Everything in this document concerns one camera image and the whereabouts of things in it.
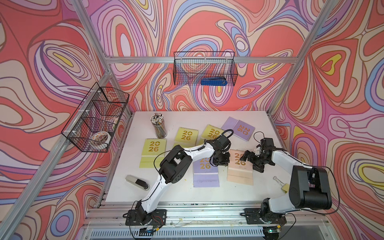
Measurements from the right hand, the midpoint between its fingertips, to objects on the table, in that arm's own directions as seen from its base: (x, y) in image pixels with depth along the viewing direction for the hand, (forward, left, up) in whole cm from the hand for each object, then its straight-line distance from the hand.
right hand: (246, 166), depth 90 cm
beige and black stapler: (-9, +63, +4) cm, 64 cm away
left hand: (+1, +9, 0) cm, 9 cm away
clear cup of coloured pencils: (+24, +54, +18) cm, 62 cm away
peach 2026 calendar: (-3, +5, -1) cm, 6 cm away
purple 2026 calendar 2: (-4, +26, -1) cm, 26 cm away
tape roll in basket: (+4, +76, +28) cm, 81 cm away
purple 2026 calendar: (+29, -3, +1) cm, 29 cm away
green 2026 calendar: (+23, +37, 0) cm, 43 cm away
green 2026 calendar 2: (+26, +19, +1) cm, 32 cm away
